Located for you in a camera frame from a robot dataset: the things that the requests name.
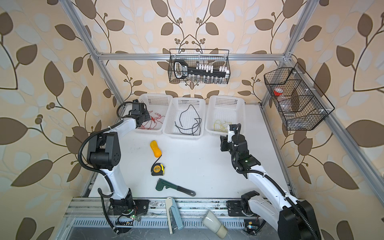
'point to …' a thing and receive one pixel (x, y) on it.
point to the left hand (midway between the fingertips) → (144, 113)
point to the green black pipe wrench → (161, 183)
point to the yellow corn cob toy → (157, 151)
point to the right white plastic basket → (221, 111)
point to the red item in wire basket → (277, 93)
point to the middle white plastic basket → (185, 118)
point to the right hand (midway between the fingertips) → (224, 137)
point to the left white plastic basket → (156, 104)
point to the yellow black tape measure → (158, 169)
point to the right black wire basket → (299, 105)
